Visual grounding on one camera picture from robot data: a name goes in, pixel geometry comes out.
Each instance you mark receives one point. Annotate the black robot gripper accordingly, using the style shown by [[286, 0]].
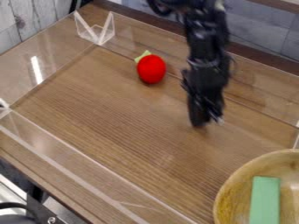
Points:
[[205, 80]]

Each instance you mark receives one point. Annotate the green rectangular block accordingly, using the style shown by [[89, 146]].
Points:
[[265, 204]]

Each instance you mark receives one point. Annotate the brown wooden bowl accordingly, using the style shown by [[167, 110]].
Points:
[[231, 206]]

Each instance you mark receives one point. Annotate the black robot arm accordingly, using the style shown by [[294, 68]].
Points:
[[205, 22]]

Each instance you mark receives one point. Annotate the small light green piece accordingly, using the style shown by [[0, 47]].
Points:
[[146, 53]]

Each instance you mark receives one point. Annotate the clear acrylic corner bracket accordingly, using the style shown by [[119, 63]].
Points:
[[97, 34]]

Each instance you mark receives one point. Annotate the black metal table bracket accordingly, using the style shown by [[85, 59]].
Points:
[[36, 197]]

